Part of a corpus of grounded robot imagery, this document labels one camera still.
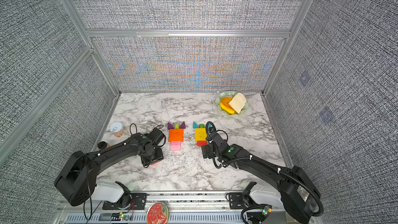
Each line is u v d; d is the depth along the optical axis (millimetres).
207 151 747
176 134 946
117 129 927
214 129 725
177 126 984
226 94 1110
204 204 733
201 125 1005
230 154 592
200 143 923
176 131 974
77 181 422
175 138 929
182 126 986
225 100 1060
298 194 407
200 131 972
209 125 694
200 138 949
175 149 908
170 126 981
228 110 1037
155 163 830
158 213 675
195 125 1002
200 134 967
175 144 921
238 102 1037
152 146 650
